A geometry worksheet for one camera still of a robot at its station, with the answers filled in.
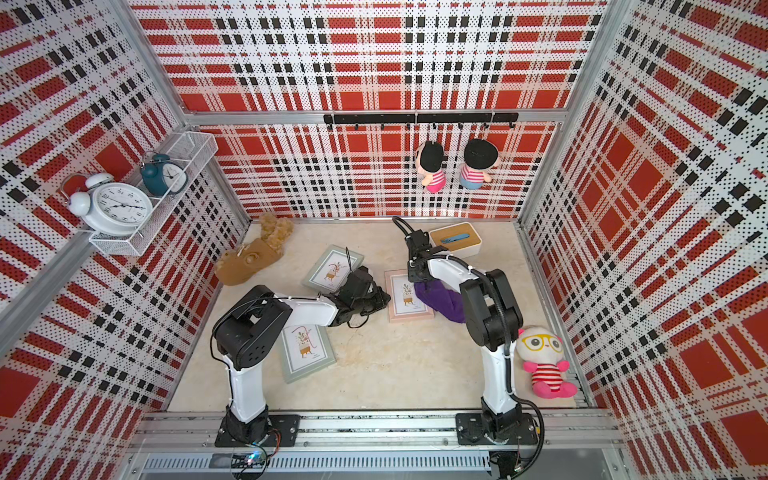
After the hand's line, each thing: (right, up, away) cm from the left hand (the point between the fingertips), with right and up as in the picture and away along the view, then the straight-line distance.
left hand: (394, 297), depth 97 cm
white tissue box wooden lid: (+24, +19, +13) cm, 34 cm away
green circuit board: (-32, -34, -27) cm, 54 cm away
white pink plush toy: (+41, -11, -17) cm, 46 cm away
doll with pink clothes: (+12, +44, -3) cm, 46 cm away
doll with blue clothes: (+27, +45, -3) cm, 52 cm away
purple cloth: (+16, 0, -4) cm, 17 cm away
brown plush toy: (-52, +10, 0) cm, 53 cm away
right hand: (+10, +8, +3) cm, 13 cm away
